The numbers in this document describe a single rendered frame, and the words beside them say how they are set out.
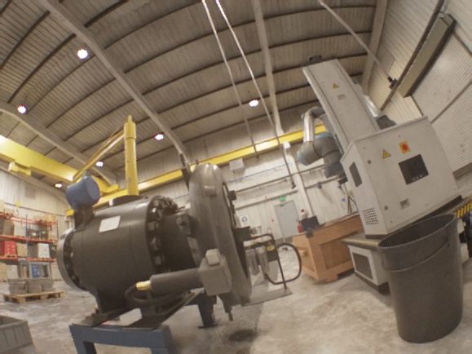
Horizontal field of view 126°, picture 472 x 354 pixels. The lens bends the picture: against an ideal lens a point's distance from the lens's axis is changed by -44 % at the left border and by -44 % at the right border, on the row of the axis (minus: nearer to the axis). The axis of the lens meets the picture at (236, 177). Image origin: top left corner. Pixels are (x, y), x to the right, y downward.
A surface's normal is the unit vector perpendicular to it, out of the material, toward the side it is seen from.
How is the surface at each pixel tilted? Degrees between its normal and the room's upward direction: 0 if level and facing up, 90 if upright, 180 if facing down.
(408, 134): 90
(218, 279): 112
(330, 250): 90
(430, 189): 90
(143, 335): 90
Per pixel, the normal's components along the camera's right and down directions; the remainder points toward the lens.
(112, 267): -0.03, -0.04
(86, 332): -0.10, -0.29
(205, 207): -0.13, -0.49
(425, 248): -0.55, -0.07
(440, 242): -0.29, -0.18
